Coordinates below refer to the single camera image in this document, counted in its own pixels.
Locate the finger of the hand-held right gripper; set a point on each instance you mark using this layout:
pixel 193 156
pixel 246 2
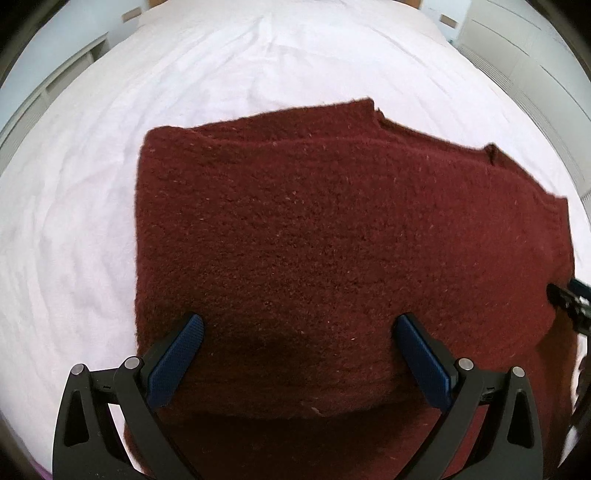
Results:
pixel 582 286
pixel 565 297

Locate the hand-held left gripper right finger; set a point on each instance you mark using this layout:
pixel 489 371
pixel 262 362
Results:
pixel 422 357

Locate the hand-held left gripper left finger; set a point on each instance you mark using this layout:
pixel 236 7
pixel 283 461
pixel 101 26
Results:
pixel 178 357

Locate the dark red knit sweater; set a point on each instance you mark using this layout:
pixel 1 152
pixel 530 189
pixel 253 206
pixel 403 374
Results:
pixel 332 240

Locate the purple cloth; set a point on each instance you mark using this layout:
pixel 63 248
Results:
pixel 42 471

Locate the white wardrobe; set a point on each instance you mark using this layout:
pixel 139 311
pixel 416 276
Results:
pixel 521 41

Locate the white bed sheet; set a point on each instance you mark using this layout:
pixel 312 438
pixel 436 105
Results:
pixel 231 60

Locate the white slatted cabinet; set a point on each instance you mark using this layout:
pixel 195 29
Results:
pixel 55 69

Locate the wooden headboard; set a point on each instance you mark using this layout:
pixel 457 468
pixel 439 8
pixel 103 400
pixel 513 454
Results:
pixel 414 3

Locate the wall socket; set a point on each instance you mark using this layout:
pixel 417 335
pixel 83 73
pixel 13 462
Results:
pixel 448 19
pixel 125 16

